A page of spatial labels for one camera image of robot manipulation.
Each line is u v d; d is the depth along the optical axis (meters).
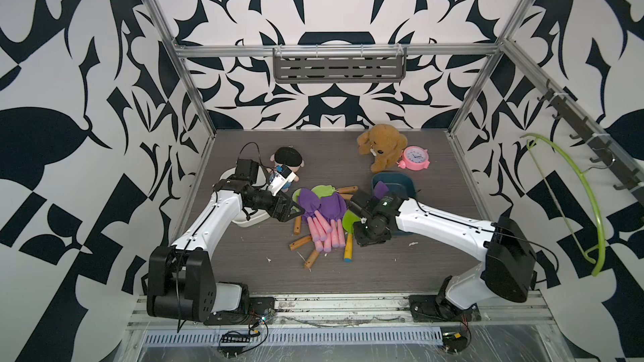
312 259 0.81
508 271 0.42
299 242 0.84
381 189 1.01
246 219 0.67
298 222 0.89
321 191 0.99
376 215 0.58
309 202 0.93
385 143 0.94
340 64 0.94
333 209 0.93
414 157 1.08
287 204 0.71
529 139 0.79
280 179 0.73
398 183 1.01
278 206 0.70
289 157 1.02
